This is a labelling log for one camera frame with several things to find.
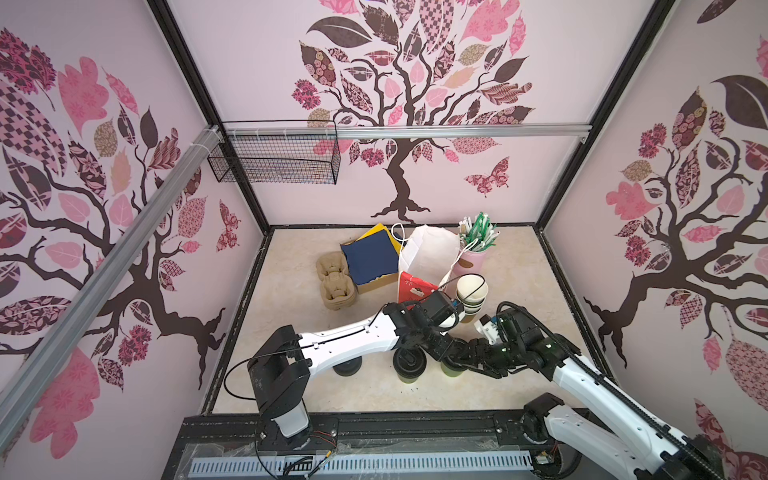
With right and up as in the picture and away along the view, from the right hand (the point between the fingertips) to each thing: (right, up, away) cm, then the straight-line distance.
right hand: (463, 361), depth 76 cm
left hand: (-5, +3, 0) cm, 5 cm away
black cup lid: (-14, +1, -2) cm, 14 cm away
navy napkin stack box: (-26, +26, +32) cm, 48 cm away
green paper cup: (-14, -6, +3) cm, 16 cm away
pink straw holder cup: (+7, +25, +21) cm, 33 cm away
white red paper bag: (-7, +27, +22) cm, 36 cm away
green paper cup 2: (-3, -3, +1) cm, 5 cm away
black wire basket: (-66, +67, +46) cm, 105 cm away
